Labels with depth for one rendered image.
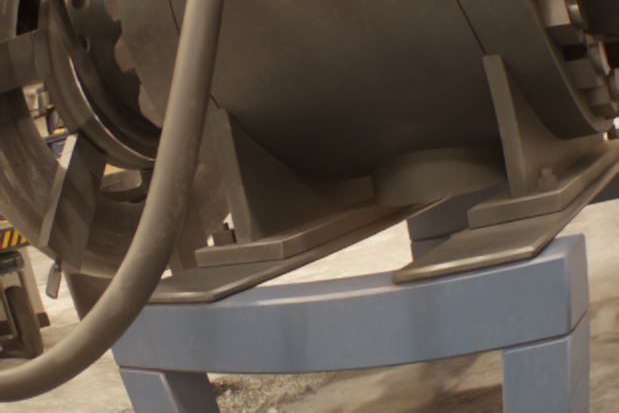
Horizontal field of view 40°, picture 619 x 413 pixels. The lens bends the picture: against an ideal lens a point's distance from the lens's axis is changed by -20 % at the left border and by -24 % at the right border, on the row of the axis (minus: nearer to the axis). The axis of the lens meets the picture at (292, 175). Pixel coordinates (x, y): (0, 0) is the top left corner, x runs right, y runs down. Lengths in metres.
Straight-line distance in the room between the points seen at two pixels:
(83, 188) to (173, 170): 0.68
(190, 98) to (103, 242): 0.73
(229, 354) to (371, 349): 0.16
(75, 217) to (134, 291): 0.67
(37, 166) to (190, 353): 0.44
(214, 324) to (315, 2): 0.33
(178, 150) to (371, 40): 0.35
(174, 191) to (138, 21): 0.47
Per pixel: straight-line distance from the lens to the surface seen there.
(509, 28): 0.93
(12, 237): 1.97
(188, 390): 1.07
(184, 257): 1.50
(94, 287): 2.35
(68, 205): 1.33
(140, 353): 1.05
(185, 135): 0.69
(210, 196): 1.61
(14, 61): 1.29
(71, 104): 1.34
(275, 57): 1.04
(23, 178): 1.31
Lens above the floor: 0.40
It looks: 3 degrees down
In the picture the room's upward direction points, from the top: 12 degrees counter-clockwise
